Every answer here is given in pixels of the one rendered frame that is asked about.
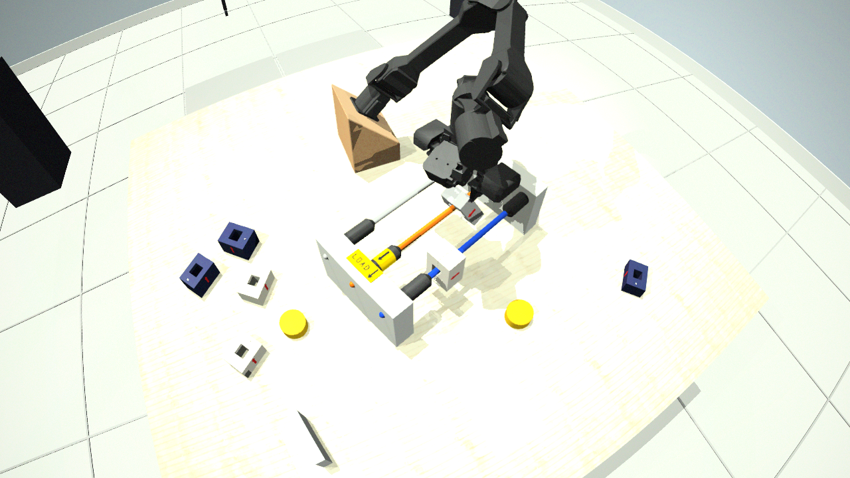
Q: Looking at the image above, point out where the yellow cylinder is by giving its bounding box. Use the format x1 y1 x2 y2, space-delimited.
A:
279 309 308 339
505 299 534 329

